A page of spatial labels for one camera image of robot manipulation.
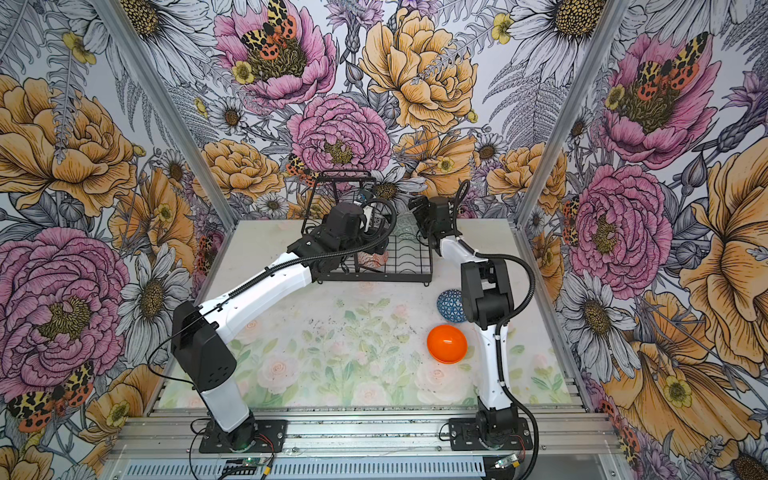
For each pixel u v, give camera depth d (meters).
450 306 0.97
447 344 0.87
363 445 0.73
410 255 1.08
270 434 0.74
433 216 0.83
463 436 0.74
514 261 0.58
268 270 0.53
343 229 0.61
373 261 1.08
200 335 0.44
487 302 0.61
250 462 0.71
